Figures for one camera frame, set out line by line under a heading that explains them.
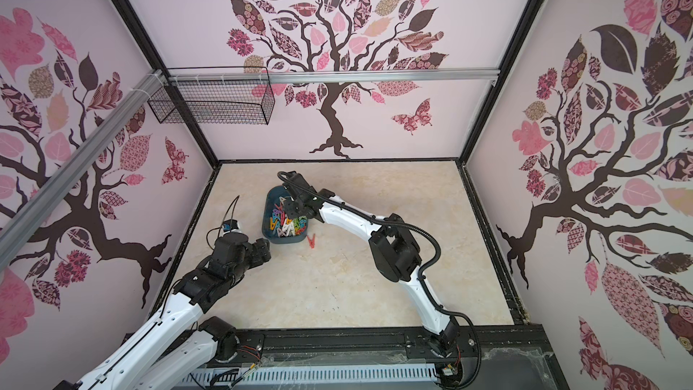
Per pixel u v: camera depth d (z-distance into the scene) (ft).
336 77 3.10
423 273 1.84
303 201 2.29
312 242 3.10
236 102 2.61
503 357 2.38
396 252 1.78
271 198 3.33
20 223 1.65
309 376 2.29
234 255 1.95
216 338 2.04
